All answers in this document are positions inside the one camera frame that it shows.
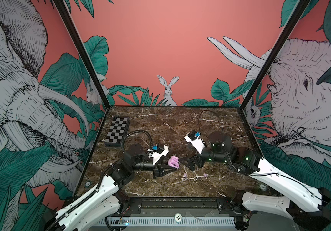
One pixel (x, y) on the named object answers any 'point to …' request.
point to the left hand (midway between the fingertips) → (174, 166)
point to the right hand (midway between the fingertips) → (183, 152)
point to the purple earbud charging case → (173, 161)
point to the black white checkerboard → (118, 128)
